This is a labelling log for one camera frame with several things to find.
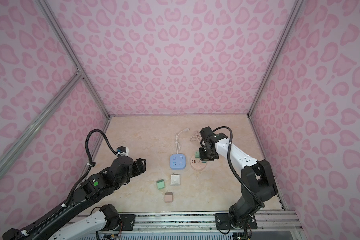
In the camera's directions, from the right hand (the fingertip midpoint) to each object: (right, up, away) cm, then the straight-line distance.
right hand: (203, 156), depth 86 cm
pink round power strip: (-3, -6, +4) cm, 8 cm away
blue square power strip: (-15, -4, +6) cm, 17 cm away
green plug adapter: (-3, 0, +4) cm, 5 cm away
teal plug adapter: (+1, -3, +1) cm, 4 cm away
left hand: (-30, -1, -12) cm, 33 cm away
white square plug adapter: (-16, -13, -2) cm, 21 cm away
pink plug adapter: (-19, -21, -6) cm, 29 cm away
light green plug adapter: (-24, -15, -2) cm, 29 cm away
